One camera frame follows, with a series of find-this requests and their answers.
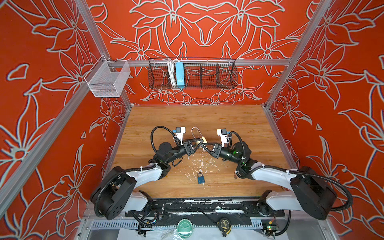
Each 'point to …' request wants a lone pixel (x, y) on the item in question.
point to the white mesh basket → (105, 83)
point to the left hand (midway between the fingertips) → (201, 141)
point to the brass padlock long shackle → (192, 131)
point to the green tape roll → (184, 228)
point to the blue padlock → (201, 178)
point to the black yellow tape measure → (225, 226)
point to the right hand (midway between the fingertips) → (200, 147)
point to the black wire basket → (200, 73)
